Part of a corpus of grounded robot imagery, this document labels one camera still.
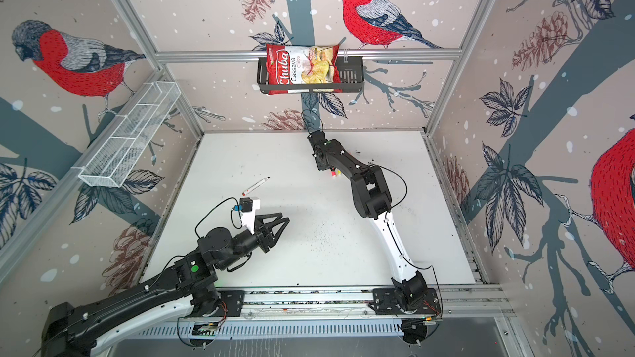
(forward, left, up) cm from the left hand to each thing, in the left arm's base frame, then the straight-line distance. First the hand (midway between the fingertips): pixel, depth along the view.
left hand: (284, 221), depth 67 cm
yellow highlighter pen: (+16, -16, +1) cm, 23 cm away
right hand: (+36, -13, -23) cm, 45 cm away
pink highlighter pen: (+31, -16, -21) cm, 41 cm away
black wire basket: (+54, -23, +10) cm, 60 cm away
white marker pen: (+26, +17, -22) cm, 38 cm away
